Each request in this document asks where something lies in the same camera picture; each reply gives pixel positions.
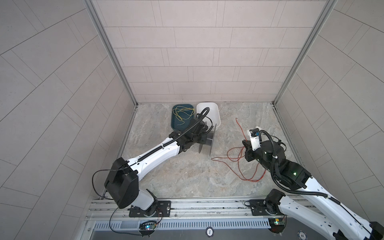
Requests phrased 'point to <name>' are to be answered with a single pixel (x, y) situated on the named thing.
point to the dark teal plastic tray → (174, 121)
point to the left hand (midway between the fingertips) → (208, 132)
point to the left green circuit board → (147, 226)
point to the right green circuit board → (277, 225)
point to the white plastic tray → (212, 118)
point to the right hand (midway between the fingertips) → (242, 142)
